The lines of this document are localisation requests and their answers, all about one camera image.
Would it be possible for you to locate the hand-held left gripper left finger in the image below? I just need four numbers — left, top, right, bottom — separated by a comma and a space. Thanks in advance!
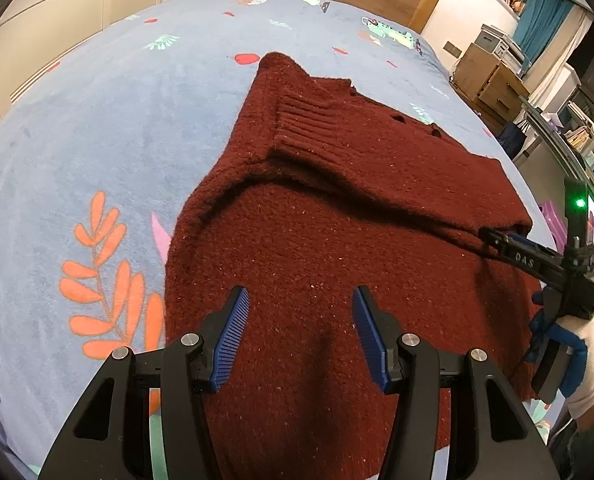
37, 285, 252, 480

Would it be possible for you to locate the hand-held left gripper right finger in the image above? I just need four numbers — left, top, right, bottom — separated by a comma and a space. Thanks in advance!
352, 285, 560, 480

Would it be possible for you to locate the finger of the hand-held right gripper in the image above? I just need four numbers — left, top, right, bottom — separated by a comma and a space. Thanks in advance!
506, 231, 552, 252
479, 227, 515, 259

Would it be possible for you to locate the dark red knit sweater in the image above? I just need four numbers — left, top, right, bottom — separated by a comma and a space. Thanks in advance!
164, 51, 545, 480

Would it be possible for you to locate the person's right hand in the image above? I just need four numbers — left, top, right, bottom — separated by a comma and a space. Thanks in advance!
524, 307, 594, 418

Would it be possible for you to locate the purple plastic stool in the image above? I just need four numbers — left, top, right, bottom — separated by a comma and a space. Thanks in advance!
539, 202, 568, 251

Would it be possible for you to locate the glass-topped desk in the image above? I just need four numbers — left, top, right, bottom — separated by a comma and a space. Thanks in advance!
517, 95, 594, 271

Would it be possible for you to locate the dark blue bag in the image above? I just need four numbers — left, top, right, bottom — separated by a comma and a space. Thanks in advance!
497, 122, 525, 161

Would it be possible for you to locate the wooden drawer chest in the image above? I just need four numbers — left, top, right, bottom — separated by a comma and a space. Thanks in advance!
452, 42, 530, 131

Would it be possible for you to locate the white cabinet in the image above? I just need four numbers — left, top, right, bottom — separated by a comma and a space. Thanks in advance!
542, 62, 582, 116

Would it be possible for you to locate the white printer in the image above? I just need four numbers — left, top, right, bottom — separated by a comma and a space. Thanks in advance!
476, 24, 525, 73

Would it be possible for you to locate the teal curtain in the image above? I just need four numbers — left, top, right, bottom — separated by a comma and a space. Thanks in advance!
512, 0, 575, 73

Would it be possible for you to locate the blue printed bed sheet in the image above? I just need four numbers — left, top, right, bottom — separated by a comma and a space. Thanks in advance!
0, 0, 568, 480

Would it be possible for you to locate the white vent grille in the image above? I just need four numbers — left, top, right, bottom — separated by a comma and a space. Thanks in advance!
9, 67, 45, 106

